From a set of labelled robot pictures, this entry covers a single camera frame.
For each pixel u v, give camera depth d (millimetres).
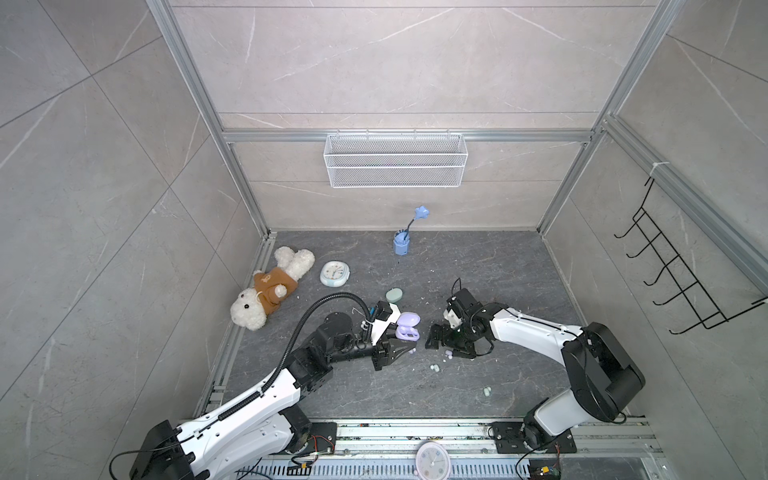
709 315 579
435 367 850
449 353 862
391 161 1006
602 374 446
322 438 729
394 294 984
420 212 932
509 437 731
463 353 788
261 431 573
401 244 1087
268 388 497
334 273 1038
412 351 878
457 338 763
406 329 665
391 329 660
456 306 730
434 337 798
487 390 806
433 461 687
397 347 644
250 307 887
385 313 583
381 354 597
